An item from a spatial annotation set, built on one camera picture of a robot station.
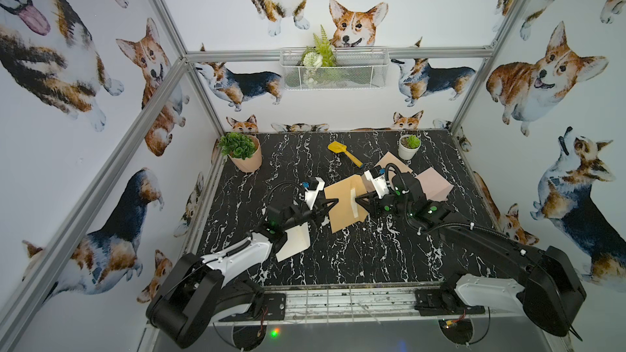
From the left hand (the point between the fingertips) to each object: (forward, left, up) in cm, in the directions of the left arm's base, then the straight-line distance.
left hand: (339, 199), depth 77 cm
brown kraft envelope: (-2, -2, -6) cm, 7 cm away
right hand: (0, -5, 0) cm, 5 cm away
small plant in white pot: (+30, -31, -10) cm, 44 cm away
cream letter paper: (+23, -27, -15) cm, 38 cm away
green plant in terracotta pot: (+24, +36, -4) cm, 43 cm away
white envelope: (-6, +15, -19) cm, 25 cm away
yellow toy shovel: (+36, -3, -18) cm, 40 cm away
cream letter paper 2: (0, -5, -3) cm, 6 cm away
